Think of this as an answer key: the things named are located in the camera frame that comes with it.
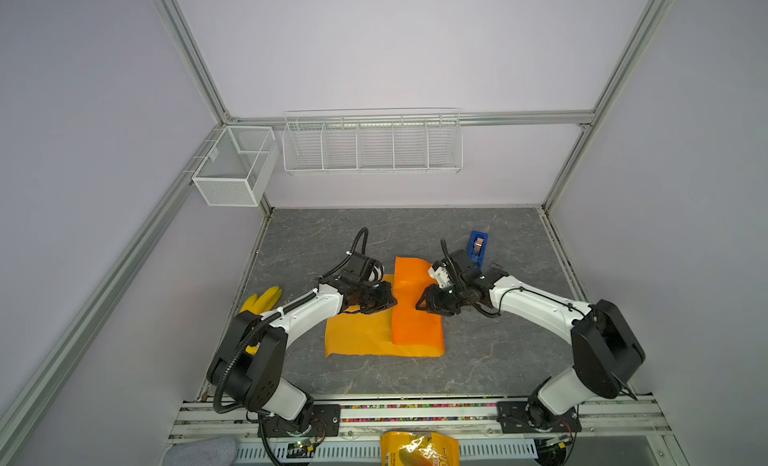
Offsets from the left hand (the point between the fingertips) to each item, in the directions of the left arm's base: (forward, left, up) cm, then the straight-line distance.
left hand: (398, 305), depth 84 cm
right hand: (-2, -6, 0) cm, 7 cm away
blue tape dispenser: (+22, -29, -3) cm, 36 cm away
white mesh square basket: (+45, +52, +15) cm, 70 cm away
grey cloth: (-31, +45, -6) cm, 55 cm away
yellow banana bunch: (+4, +42, -3) cm, 43 cm away
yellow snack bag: (-33, 0, -2) cm, 33 cm away
